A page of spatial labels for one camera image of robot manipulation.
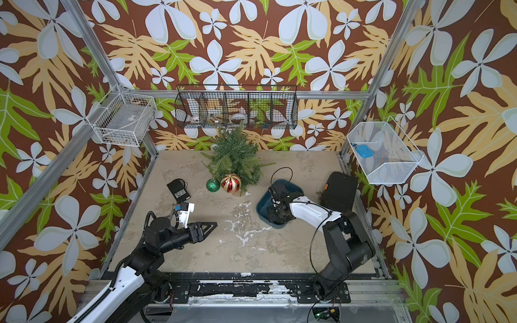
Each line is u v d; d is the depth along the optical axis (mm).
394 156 781
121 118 849
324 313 738
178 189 1014
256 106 966
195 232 659
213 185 784
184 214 690
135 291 541
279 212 766
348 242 454
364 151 854
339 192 1016
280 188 733
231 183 699
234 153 767
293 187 960
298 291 740
